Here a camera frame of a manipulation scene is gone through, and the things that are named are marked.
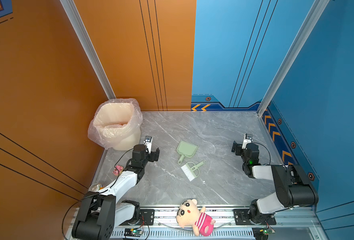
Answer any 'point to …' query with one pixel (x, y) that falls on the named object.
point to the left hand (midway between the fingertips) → (149, 145)
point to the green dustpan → (186, 149)
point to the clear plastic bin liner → (92, 131)
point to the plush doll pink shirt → (189, 214)
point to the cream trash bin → (119, 125)
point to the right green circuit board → (261, 233)
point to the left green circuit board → (132, 232)
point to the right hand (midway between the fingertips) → (241, 142)
